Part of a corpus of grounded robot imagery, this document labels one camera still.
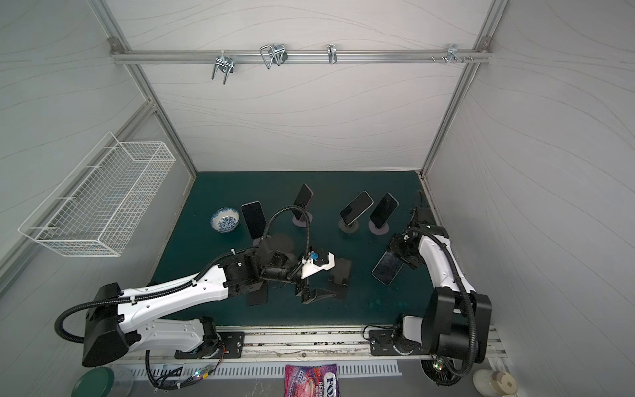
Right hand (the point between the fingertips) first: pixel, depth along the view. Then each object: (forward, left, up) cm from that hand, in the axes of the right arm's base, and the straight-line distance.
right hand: (397, 252), depth 85 cm
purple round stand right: (+13, +3, -7) cm, 15 cm away
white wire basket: (-2, +89, +27) cm, 93 cm away
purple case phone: (+19, +35, +5) cm, 40 cm away
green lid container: (-41, +80, +5) cm, 89 cm away
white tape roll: (-35, -20, -1) cm, 41 cm away
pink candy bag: (-37, +28, -4) cm, 47 cm away
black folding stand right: (-10, +20, -1) cm, 23 cm away
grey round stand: (+14, +16, -8) cm, 23 cm away
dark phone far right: (+16, +4, +3) cm, 16 cm away
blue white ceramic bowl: (+14, +68, -4) cm, 70 cm away
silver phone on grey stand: (+17, +14, +3) cm, 22 cm away
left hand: (-16, +23, +15) cm, 32 cm away
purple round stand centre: (+14, +36, -5) cm, 39 cm away
